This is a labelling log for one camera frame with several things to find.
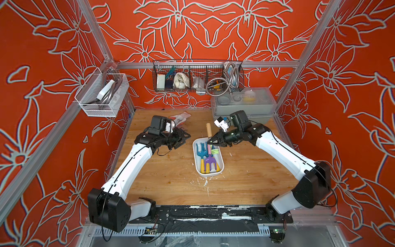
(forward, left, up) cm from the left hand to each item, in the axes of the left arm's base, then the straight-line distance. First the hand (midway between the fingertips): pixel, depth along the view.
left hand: (189, 136), depth 75 cm
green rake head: (-8, -13, +1) cm, 15 cm away
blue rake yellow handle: (-6, -17, -21) cm, 27 cm away
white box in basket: (+33, +20, +9) cm, 39 cm away
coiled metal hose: (+31, -14, +8) cm, 35 cm away
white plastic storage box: (-1, -17, -19) cm, 25 cm away
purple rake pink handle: (-1, -12, -21) cm, 24 cm away
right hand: (-4, -9, +1) cm, 10 cm away
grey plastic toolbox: (+33, -43, -5) cm, 55 cm away
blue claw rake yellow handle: (+3, -8, -21) cm, 23 cm away
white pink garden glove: (+32, +11, -23) cm, 41 cm away
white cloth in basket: (+34, +8, +10) cm, 36 cm away
